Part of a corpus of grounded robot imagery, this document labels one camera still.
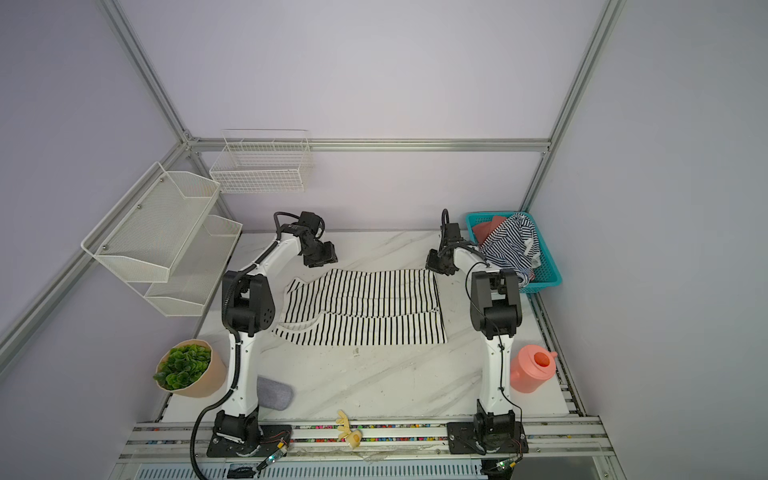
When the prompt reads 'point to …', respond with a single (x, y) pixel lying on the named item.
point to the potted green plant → (190, 367)
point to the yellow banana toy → (353, 438)
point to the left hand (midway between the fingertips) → (330, 260)
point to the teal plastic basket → (543, 277)
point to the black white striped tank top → (347, 307)
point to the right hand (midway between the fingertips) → (430, 263)
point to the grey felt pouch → (272, 394)
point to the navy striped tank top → (514, 247)
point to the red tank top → (484, 230)
